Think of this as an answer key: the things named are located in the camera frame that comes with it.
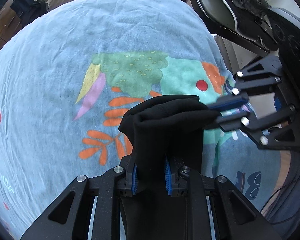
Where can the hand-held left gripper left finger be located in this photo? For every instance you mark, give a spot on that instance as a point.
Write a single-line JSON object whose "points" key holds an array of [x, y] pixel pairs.
{"points": [[133, 180]]}

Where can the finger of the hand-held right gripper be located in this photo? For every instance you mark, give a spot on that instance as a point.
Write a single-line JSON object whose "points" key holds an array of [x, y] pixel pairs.
{"points": [[230, 102], [250, 123]]}

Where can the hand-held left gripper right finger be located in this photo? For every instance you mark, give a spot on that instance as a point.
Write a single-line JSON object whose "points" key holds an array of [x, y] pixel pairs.
{"points": [[168, 180]]}

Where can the black pants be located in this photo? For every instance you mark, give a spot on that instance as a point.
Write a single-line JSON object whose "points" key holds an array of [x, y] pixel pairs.
{"points": [[165, 120]]}

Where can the person's grey trouser leg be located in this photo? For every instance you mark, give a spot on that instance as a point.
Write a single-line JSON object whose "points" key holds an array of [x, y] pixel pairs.
{"points": [[290, 205]]}

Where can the black office chair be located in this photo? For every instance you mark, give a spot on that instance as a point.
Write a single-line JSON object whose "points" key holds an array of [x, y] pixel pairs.
{"points": [[215, 12]]}

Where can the blue printed blanket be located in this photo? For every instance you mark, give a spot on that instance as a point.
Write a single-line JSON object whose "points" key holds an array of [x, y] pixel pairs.
{"points": [[52, 80]]}

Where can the black backpack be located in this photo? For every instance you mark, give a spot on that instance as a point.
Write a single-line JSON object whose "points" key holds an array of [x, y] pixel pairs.
{"points": [[38, 11]]}

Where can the wooden dresser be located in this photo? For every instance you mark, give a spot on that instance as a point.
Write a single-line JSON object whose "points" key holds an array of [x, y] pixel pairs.
{"points": [[0, 30]]}

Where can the black shopping bag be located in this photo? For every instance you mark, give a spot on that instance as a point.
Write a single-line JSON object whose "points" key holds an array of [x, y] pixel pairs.
{"points": [[21, 1]]}

